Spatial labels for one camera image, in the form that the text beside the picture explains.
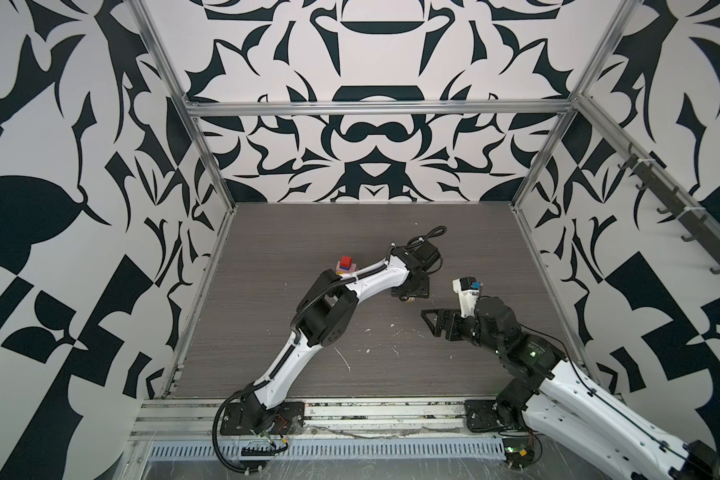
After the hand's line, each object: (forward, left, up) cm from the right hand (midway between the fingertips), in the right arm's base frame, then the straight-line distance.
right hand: (433, 313), depth 76 cm
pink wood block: (+19, +25, -8) cm, 32 cm away
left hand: (+14, -1, -12) cm, 19 cm away
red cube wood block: (+20, +23, -6) cm, 31 cm away
